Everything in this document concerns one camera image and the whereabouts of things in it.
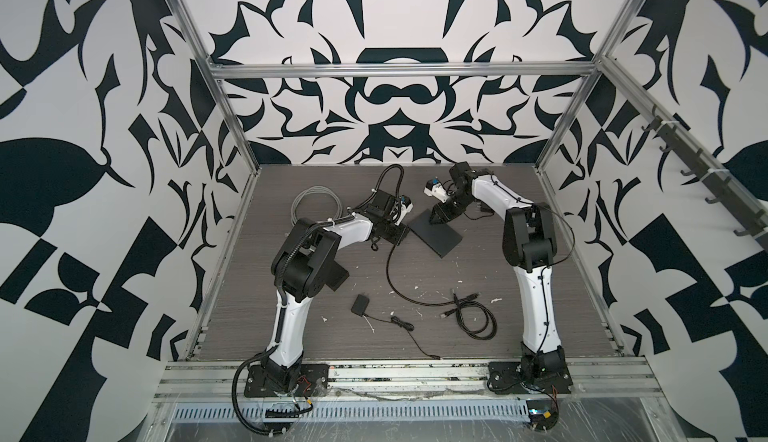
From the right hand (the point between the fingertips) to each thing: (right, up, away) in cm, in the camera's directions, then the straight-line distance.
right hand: (438, 216), depth 103 cm
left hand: (-11, -3, -4) cm, 12 cm away
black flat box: (-33, -17, -12) cm, 39 cm away
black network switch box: (0, -7, -4) cm, 8 cm away
